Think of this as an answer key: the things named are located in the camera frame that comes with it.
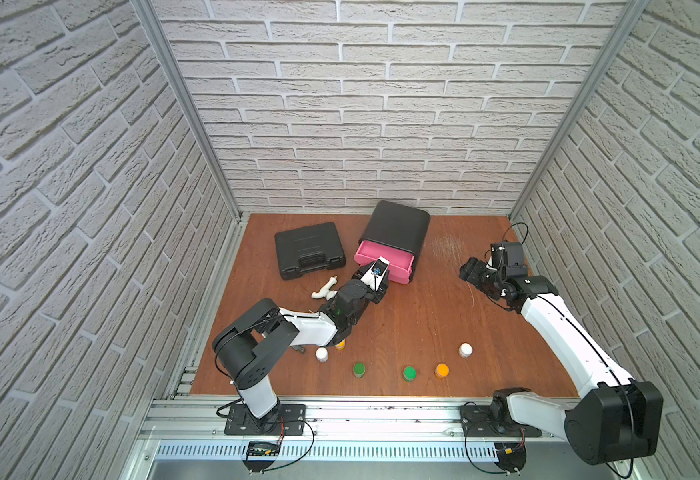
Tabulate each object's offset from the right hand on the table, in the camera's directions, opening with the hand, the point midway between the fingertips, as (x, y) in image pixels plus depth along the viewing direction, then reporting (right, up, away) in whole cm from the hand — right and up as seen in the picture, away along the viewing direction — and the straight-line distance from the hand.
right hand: (473, 272), depth 84 cm
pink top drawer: (-20, +3, +4) cm, 21 cm away
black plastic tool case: (-51, +6, +20) cm, 55 cm away
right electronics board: (+4, -43, -13) cm, 45 cm away
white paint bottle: (-43, -23, -1) cm, 49 cm away
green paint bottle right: (-19, -27, -4) cm, 34 cm away
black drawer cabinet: (-20, +15, +14) cm, 28 cm away
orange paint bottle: (-38, -21, +1) cm, 44 cm away
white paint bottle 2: (-2, -22, 0) cm, 22 cm away
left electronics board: (-57, -44, -12) cm, 73 cm away
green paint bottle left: (-33, -26, -4) cm, 42 cm away
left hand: (-29, +4, +4) cm, 30 cm away
